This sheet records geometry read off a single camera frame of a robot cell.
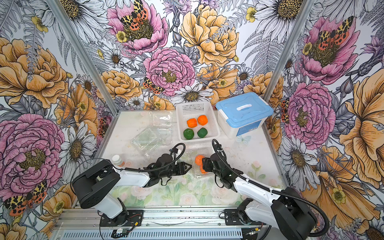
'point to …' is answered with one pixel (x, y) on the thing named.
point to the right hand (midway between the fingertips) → (205, 163)
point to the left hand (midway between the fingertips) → (189, 170)
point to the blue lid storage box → (242, 114)
